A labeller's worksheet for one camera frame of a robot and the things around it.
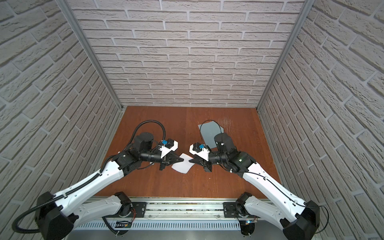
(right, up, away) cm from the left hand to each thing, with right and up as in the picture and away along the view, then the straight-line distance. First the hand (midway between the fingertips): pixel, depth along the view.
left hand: (182, 157), depth 67 cm
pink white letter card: (+1, -4, +2) cm, 5 cm away
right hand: (+4, 0, 0) cm, 5 cm away
